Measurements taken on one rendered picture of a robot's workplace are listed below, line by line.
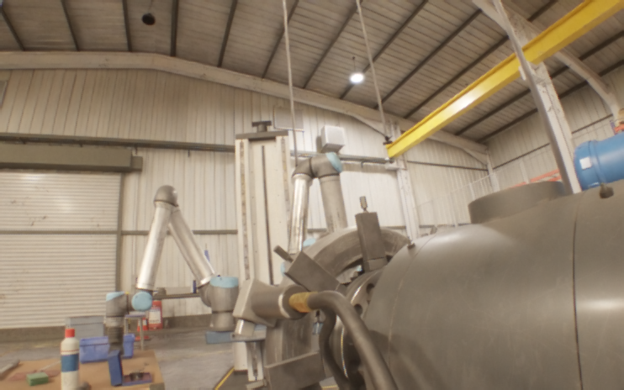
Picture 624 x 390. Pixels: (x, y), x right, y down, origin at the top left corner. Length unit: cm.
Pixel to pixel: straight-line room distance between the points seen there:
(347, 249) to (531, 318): 65
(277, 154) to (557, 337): 179
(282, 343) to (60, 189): 952
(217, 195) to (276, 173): 774
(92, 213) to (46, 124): 298
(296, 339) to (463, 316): 50
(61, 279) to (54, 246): 85
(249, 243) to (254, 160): 53
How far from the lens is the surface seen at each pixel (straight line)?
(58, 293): 965
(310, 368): 90
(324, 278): 92
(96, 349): 215
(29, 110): 1147
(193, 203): 961
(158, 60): 1161
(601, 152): 89
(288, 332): 89
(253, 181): 201
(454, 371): 55
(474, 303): 54
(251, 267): 186
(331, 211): 159
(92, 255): 950
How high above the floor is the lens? 79
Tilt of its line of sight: 16 degrees up
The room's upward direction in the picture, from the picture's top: 7 degrees counter-clockwise
